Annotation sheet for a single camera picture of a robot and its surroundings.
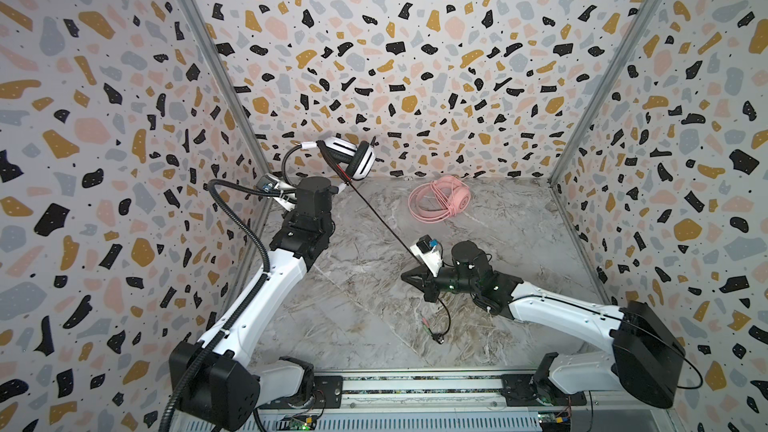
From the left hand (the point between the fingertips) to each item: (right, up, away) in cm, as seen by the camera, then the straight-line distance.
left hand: (299, 177), depth 73 cm
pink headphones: (+39, -5, +40) cm, 56 cm away
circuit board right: (+62, -59, -1) cm, 85 cm away
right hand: (+25, -24, +1) cm, 34 cm away
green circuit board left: (+2, -58, -3) cm, 58 cm away
